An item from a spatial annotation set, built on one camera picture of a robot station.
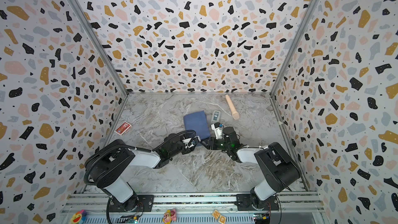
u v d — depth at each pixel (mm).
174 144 700
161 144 662
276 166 457
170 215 680
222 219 693
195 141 764
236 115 1061
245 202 736
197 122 1001
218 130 836
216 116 1030
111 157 515
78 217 689
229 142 717
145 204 731
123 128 997
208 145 795
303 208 746
